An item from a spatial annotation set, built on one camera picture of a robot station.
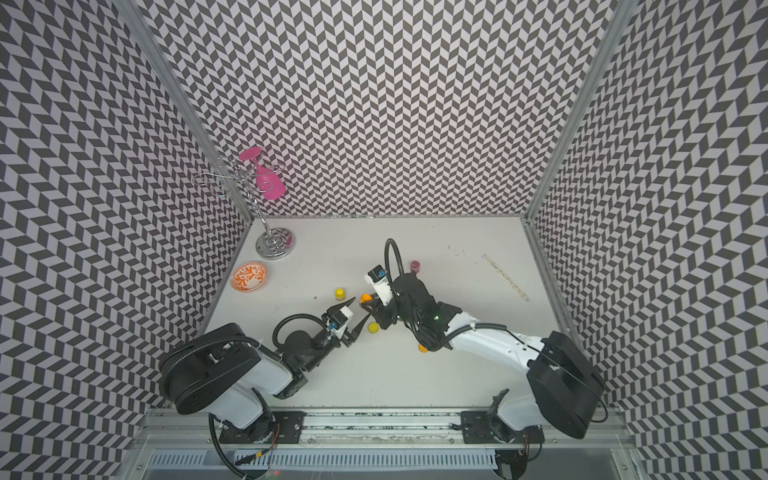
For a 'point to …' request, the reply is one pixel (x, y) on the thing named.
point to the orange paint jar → (365, 297)
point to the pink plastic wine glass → (268, 182)
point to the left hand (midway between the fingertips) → (361, 306)
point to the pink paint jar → (415, 266)
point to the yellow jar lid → (373, 327)
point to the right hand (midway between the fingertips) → (368, 306)
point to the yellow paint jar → (339, 293)
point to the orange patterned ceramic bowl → (248, 277)
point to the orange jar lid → (422, 348)
